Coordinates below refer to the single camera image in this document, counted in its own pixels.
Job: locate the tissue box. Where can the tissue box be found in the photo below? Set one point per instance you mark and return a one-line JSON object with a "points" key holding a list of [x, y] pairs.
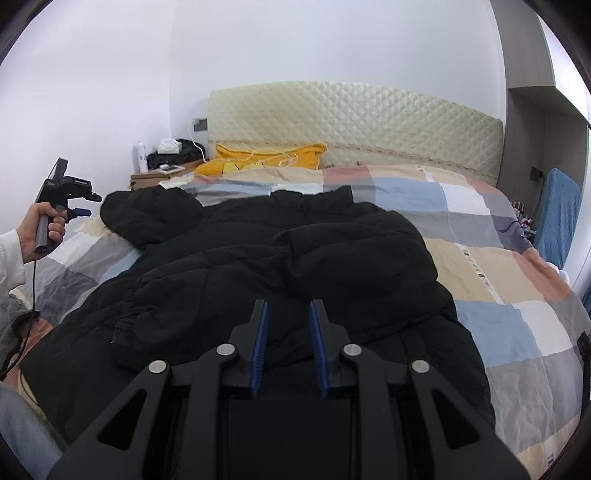
{"points": [[168, 146]]}

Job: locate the checkered bed sheet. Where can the checkered bed sheet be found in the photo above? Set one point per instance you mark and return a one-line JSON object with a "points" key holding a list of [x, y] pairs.
{"points": [[485, 277]]}

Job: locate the yellow pillow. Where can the yellow pillow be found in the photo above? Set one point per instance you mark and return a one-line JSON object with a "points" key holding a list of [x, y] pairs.
{"points": [[212, 167]]}

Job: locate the black puffer jacket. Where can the black puffer jacket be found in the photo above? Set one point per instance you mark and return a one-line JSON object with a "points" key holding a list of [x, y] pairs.
{"points": [[231, 258]]}

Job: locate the grey fleece blanket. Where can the grey fleece blanket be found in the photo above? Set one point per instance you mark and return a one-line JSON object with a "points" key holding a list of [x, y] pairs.
{"points": [[9, 323]]}

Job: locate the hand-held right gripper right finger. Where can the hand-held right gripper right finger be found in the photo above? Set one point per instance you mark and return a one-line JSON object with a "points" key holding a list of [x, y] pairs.
{"points": [[318, 346]]}

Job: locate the black wall switch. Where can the black wall switch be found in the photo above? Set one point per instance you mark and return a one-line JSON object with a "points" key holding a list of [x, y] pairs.
{"points": [[536, 173]]}

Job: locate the person's left hand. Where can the person's left hand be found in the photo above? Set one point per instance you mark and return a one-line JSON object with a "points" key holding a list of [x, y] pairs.
{"points": [[32, 230]]}

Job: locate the white plush toy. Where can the white plush toy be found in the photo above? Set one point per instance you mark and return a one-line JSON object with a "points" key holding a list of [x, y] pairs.
{"points": [[562, 273]]}

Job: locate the person's left forearm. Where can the person's left forearm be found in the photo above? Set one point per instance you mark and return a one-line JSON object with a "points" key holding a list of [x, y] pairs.
{"points": [[11, 263]]}

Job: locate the black bag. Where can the black bag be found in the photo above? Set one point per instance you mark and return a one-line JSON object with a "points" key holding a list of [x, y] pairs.
{"points": [[191, 150]]}

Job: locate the white spray bottle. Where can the white spray bottle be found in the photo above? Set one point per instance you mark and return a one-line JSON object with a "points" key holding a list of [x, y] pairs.
{"points": [[140, 159]]}

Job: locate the grey wall socket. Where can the grey wall socket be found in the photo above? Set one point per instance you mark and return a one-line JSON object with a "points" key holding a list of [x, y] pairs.
{"points": [[200, 124]]}

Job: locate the wooden nightstand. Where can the wooden nightstand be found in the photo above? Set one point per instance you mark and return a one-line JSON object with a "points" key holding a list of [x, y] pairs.
{"points": [[147, 180]]}

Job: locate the person's leg in grey pants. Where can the person's leg in grey pants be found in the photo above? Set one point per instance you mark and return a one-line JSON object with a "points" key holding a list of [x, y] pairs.
{"points": [[23, 434]]}

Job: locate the cream quilted headboard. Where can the cream quilted headboard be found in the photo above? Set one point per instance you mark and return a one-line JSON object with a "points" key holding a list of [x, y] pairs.
{"points": [[360, 120]]}

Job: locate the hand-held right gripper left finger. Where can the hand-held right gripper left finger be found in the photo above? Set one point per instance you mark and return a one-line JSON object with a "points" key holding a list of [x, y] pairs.
{"points": [[258, 341]]}

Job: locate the grey wardrobe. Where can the grey wardrobe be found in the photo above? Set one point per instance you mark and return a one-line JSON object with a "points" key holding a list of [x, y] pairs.
{"points": [[521, 46]]}

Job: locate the blue towel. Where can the blue towel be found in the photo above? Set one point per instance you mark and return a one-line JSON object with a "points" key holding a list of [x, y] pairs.
{"points": [[558, 217]]}

